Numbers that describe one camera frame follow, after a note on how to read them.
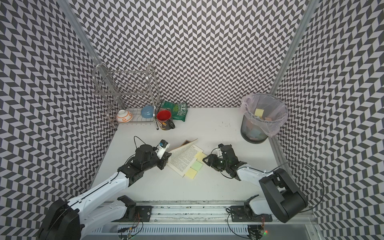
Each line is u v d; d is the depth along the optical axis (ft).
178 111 3.79
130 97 3.80
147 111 3.46
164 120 3.33
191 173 2.85
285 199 1.40
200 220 2.39
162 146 2.33
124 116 3.33
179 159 2.99
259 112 3.22
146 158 2.08
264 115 3.22
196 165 2.93
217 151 2.66
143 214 2.39
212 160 2.52
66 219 1.27
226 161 2.27
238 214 2.41
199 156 3.00
